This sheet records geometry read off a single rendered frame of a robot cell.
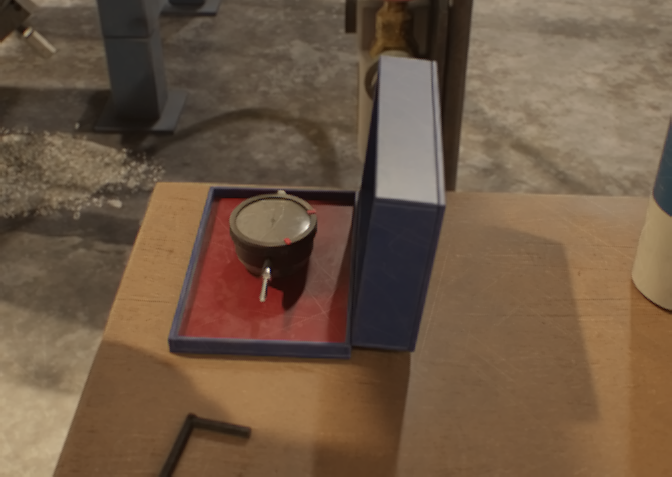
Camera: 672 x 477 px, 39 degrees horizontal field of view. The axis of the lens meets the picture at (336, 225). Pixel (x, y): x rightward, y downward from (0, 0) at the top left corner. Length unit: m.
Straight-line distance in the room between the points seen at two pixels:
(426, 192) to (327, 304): 0.13
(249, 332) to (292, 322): 0.03
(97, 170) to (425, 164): 1.13
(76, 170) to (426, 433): 1.16
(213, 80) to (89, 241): 0.51
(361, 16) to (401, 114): 0.47
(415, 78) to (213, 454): 0.26
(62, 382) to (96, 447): 0.71
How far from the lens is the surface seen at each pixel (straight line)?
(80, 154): 1.66
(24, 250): 1.47
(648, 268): 0.63
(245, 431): 0.53
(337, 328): 0.59
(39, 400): 1.24
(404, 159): 0.53
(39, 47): 1.44
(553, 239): 0.68
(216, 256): 0.64
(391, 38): 0.97
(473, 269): 0.64
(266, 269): 0.59
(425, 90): 0.60
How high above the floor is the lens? 0.88
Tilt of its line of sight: 38 degrees down
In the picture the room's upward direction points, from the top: straight up
